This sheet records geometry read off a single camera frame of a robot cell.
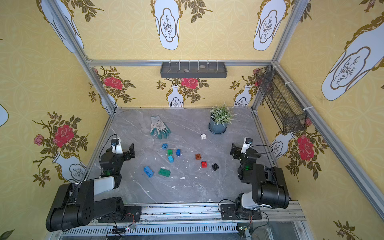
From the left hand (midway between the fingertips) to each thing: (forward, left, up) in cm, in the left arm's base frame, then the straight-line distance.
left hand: (126, 144), depth 89 cm
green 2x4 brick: (-15, -23, -9) cm, 29 cm away
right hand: (-1, -69, -2) cm, 69 cm away
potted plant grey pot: (+13, -57, -5) cm, 58 cm away
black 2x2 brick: (-13, -52, -7) cm, 54 cm away
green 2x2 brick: (-2, -25, -8) cm, 26 cm away
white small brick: (+9, -47, -8) cm, 48 cm away
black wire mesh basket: (+12, -92, +18) cm, 95 cm away
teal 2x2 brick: (-7, -26, -6) cm, 28 cm away
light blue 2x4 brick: (-15, -14, -7) cm, 21 cm away
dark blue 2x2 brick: (-1, -30, -10) cm, 32 cm away
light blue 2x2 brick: (+3, -21, -8) cm, 23 cm away
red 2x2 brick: (-10, -46, -8) cm, 48 cm away
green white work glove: (+17, -17, -8) cm, 26 cm away
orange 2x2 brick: (-6, -43, -8) cm, 44 cm away
